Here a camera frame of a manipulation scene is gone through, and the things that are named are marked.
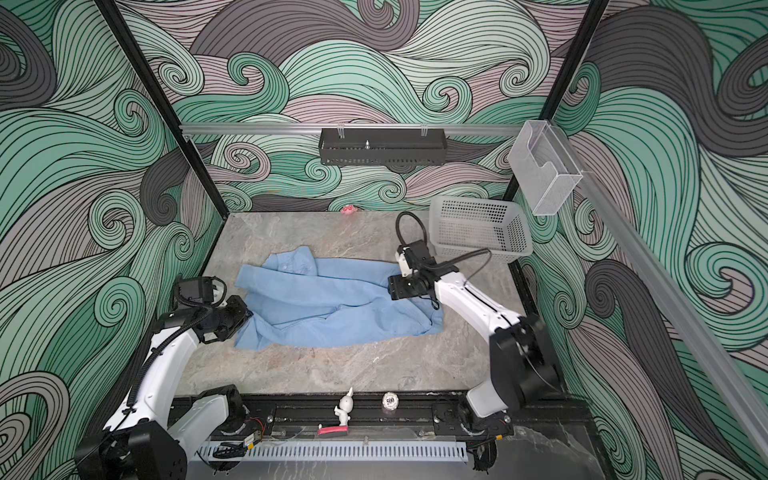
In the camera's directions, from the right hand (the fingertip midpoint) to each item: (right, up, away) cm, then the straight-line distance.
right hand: (399, 286), depth 87 cm
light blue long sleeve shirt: (-33, -5, +7) cm, 34 cm away
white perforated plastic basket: (+27, +20, +28) cm, 44 cm away
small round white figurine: (-3, -25, -16) cm, 30 cm away
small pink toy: (-18, +26, +31) cm, 44 cm away
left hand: (-41, -5, -6) cm, 42 cm away
